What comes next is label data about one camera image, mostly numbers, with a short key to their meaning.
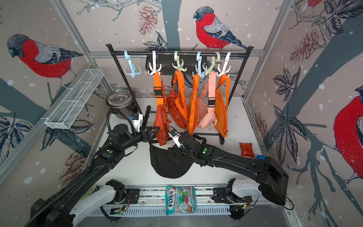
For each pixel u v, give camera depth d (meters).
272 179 0.40
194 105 0.76
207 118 0.84
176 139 0.67
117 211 0.71
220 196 0.73
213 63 0.65
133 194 0.75
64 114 0.71
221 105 0.87
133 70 0.68
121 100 1.01
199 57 0.60
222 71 0.68
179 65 0.68
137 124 0.67
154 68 0.68
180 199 0.70
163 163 0.84
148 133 0.66
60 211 0.39
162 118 0.73
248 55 0.60
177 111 0.82
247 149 0.88
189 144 0.56
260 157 0.77
